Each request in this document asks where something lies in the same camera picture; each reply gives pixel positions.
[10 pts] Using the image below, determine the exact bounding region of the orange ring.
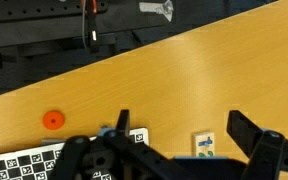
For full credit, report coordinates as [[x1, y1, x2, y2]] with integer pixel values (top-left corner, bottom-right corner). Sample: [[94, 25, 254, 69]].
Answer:
[[42, 110, 66, 131]]

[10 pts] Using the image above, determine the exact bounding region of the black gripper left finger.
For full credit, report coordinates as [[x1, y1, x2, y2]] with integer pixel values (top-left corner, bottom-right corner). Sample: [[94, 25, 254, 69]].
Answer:
[[52, 109, 196, 180]]

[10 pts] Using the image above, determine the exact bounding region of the checkerboard calibration board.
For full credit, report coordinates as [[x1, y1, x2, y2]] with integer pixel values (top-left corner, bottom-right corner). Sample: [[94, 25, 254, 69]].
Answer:
[[0, 128, 149, 180]]

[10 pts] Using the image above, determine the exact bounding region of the wooden number puzzle strip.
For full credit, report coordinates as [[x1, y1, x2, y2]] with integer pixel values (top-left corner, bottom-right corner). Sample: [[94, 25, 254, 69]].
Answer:
[[193, 131, 215, 157]]

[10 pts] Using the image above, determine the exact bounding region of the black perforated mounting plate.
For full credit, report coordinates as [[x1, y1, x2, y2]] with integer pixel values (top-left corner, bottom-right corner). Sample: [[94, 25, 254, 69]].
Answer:
[[0, 0, 176, 47]]

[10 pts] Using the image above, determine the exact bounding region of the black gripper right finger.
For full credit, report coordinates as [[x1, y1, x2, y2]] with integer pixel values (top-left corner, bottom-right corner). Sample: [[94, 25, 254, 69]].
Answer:
[[226, 110, 288, 180]]

